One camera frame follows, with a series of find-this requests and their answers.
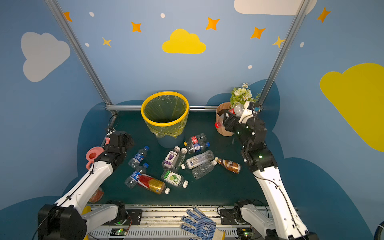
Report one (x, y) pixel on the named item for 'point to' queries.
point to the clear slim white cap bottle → (179, 159)
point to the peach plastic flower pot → (220, 108)
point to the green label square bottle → (173, 178)
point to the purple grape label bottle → (169, 158)
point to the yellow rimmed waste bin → (166, 113)
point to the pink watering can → (92, 153)
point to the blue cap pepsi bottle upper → (138, 157)
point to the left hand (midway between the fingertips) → (123, 139)
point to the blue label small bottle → (197, 147)
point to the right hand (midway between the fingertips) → (231, 112)
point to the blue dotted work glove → (206, 228)
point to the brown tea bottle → (235, 167)
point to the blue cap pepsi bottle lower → (131, 181)
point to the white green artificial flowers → (242, 95)
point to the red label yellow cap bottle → (199, 139)
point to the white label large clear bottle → (198, 160)
